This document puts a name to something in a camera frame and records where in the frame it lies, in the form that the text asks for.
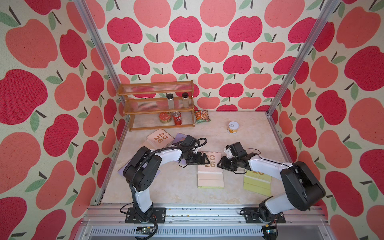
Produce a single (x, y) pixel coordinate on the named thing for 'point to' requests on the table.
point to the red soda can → (177, 117)
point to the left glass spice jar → (170, 99)
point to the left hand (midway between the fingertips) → (205, 165)
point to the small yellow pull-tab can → (233, 127)
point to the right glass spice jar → (185, 97)
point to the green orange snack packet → (201, 115)
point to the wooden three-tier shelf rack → (158, 105)
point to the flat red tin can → (165, 117)
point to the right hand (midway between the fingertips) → (219, 168)
